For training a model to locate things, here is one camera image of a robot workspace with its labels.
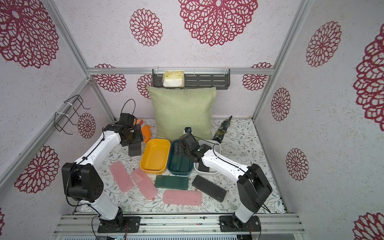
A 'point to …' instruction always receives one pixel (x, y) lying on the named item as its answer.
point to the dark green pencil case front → (171, 182)
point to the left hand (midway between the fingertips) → (136, 140)
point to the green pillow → (175, 108)
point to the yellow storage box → (155, 156)
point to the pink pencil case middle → (144, 184)
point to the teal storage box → (177, 171)
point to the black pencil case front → (208, 188)
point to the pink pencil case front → (189, 197)
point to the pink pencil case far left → (121, 176)
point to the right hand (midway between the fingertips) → (181, 144)
